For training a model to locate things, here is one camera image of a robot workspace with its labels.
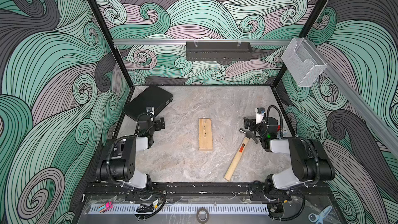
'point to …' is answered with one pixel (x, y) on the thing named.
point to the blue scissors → (319, 219)
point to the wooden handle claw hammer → (232, 167)
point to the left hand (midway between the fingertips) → (154, 116)
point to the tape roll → (197, 215)
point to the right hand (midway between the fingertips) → (250, 116)
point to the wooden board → (205, 134)
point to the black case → (152, 96)
